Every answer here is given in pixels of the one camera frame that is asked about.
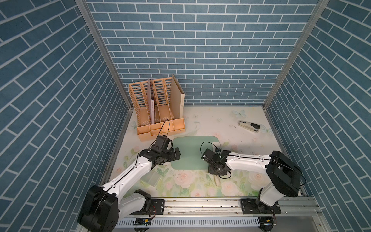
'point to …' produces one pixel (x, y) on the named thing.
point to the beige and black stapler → (252, 127)
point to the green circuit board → (142, 221)
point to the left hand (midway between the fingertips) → (177, 155)
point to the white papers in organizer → (151, 103)
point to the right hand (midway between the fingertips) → (212, 171)
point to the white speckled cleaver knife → (217, 180)
